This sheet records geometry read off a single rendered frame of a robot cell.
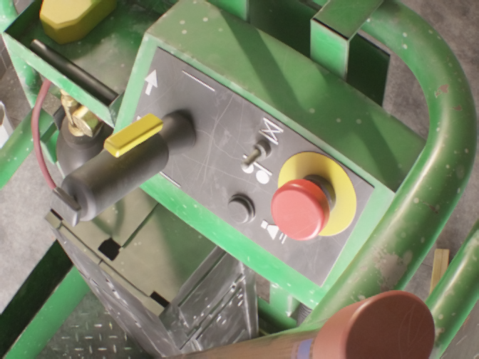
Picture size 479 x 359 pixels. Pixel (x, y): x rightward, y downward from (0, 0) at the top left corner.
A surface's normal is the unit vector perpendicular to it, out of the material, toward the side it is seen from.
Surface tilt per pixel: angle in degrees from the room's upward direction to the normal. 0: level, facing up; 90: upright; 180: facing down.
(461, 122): 9
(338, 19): 0
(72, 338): 0
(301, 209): 58
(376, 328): 16
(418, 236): 27
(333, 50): 90
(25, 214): 0
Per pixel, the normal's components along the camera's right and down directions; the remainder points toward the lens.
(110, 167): 0.53, -0.52
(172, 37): -0.04, -0.40
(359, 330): 0.18, -0.24
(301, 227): -0.54, 0.40
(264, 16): -0.61, 0.73
